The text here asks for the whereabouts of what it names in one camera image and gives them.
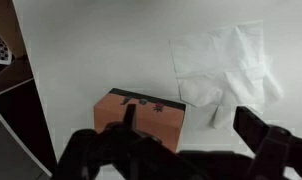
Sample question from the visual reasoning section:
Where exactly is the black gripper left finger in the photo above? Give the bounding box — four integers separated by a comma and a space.
123, 103, 137, 130

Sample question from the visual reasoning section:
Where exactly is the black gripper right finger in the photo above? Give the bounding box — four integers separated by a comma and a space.
232, 105, 273, 156

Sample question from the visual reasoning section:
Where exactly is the orange printed tissue box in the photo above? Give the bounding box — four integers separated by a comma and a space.
93, 87, 187, 154

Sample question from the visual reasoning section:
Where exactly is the clear plastic bag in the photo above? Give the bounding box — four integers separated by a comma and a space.
169, 19, 285, 130

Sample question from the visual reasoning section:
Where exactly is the wooden shelf unit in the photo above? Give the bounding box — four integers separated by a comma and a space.
0, 0, 58, 175

